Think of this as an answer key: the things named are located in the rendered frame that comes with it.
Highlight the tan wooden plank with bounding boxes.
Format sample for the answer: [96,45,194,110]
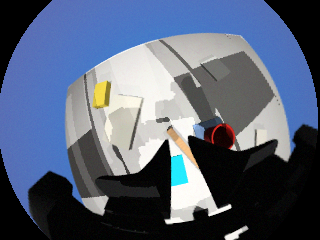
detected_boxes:
[167,128,197,167]

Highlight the yellow rectangular block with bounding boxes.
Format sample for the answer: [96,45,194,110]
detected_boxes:
[92,80,111,108]

